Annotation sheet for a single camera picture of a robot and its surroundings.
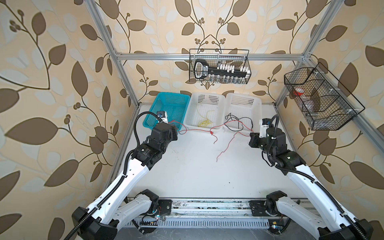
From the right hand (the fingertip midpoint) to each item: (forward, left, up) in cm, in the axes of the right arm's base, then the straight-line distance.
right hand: (252, 135), depth 77 cm
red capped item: (+19, -28, +12) cm, 36 cm away
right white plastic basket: (+34, -8, -22) cm, 41 cm away
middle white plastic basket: (+45, +21, -18) cm, 53 cm away
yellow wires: (+25, +22, -20) cm, 39 cm away
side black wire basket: (+9, -35, +13) cm, 39 cm away
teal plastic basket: (+45, +46, -19) cm, 67 cm away
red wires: (+5, +20, -5) cm, 21 cm away
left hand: (+3, +41, +7) cm, 42 cm away
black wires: (+27, -3, -20) cm, 34 cm away
